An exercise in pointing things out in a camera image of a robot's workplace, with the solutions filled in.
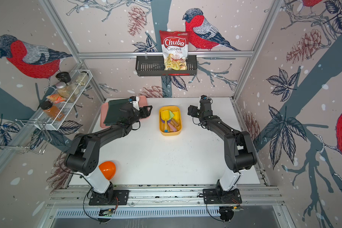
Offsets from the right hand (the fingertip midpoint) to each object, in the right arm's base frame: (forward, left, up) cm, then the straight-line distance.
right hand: (192, 108), depth 96 cm
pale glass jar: (+3, +69, +21) cm, 72 cm away
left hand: (-3, +27, +6) cm, 28 cm away
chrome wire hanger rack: (-37, +74, +22) cm, 85 cm away
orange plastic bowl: (-40, +49, -10) cm, 64 cm away
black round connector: (-57, -16, -15) cm, 61 cm away
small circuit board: (-59, +45, -15) cm, 76 cm away
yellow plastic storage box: (-8, +9, -13) cm, 18 cm away
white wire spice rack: (-21, +66, +22) cm, 72 cm away
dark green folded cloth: (+3, +63, -14) cm, 65 cm away
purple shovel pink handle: (-10, +14, -10) cm, 20 cm away
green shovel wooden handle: (+2, +16, -12) cm, 20 cm away
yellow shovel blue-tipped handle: (+2, +20, -12) cm, 23 cm away
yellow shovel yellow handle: (+2, +12, -13) cm, 17 cm away
